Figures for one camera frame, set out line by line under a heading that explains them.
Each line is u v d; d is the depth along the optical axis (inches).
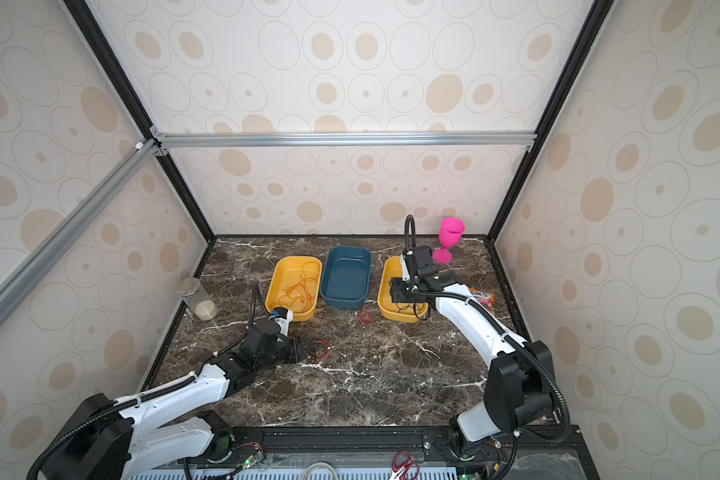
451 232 39.9
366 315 38.6
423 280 24.2
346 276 41.7
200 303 37.4
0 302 20.4
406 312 38.3
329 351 35.2
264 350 26.0
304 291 40.4
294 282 41.7
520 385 16.7
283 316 30.5
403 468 27.6
